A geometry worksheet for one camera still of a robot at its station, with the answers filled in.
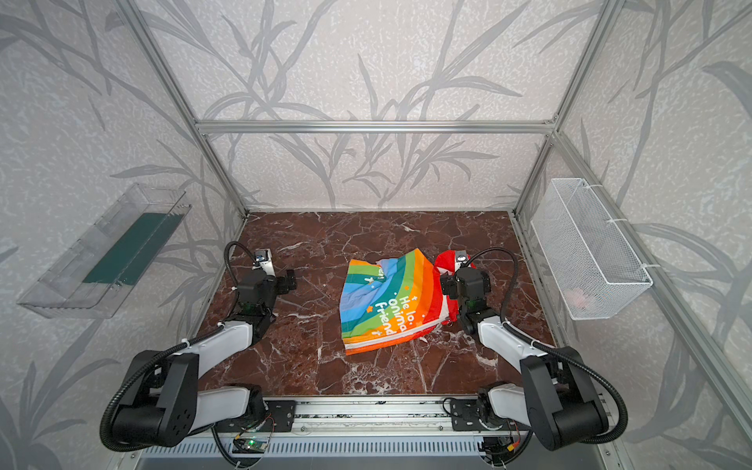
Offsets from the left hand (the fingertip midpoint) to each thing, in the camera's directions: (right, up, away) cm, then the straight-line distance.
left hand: (279, 257), depth 89 cm
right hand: (+58, -2, +1) cm, 58 cm away
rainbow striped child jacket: (+36, -14, 0) cm, 39 cm away
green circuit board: (+1, -45, -18) cm, 48 cm away
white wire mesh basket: (+78, 0, -28) cm, 83 cm away
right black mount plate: (+54, -40, -16) cm, 69 cm away
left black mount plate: (+6, -39, -16) cm, 43 cm away
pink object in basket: (+81, -9, -17) cm, 83 cm away
